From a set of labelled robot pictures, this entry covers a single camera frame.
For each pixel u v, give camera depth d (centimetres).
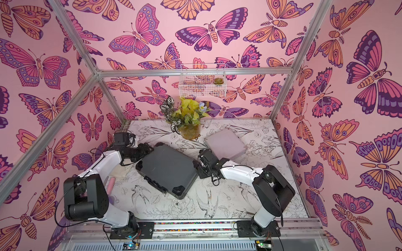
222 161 67
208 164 69
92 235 74
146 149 83
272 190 46
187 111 90
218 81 93
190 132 109
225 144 103
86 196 44
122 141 71
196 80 100
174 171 83
